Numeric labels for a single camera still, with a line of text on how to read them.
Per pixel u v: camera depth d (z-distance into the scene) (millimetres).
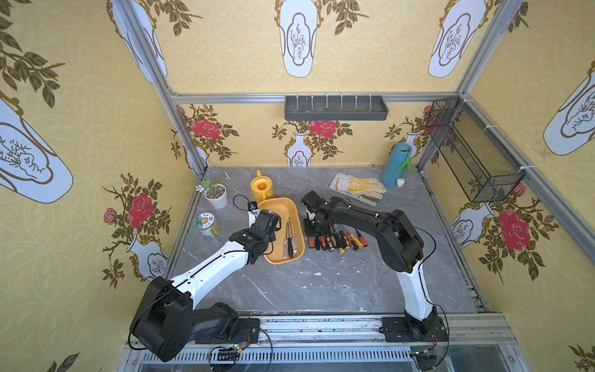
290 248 901
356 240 905
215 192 1009
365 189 1096
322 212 717
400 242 534
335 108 929
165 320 405
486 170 732
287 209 941
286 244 921
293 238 924
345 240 924
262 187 1004
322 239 938
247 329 731
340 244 917
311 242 924
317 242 932
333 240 923
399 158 1000
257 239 627
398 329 733
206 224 905
